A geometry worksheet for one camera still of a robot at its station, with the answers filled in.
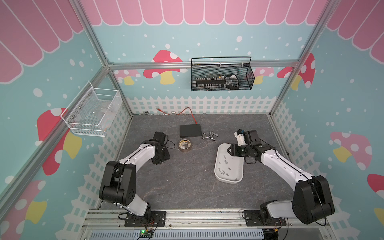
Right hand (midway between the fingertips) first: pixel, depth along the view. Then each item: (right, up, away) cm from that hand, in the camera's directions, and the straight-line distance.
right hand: (230, 149), depth 87 cm
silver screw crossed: (-1, -9, +7) cm, 12 cm away
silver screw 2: (-6, -13, +4) cm, 15 cm away
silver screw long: (-2, -6, +9) cm, 11 cm away
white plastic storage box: (0, -13, +4) cm, 14 cm away
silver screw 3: (-3, -14, +2) cm, 15 cm away
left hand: (-39, -7, +4) cm, 40 cm away
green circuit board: (-45, -39, -15) cm, 62 cm away
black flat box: (-25, +11, +22) cm, 35 cm away
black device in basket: (+1, +40, +2) cm, 40 cm away
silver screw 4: (-2, -15, +2) cm, 16 cm away
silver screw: (0, -12, +4) cm, 13 cm away
